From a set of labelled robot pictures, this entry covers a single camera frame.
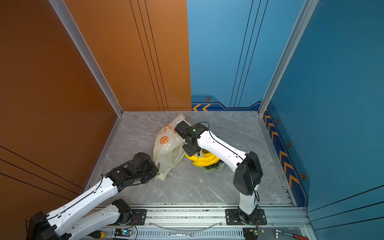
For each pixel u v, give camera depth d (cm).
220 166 86
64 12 71
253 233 70
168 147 85
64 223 41
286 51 86
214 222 72
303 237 68
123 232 71
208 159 81
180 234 70
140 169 61
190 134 55
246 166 47
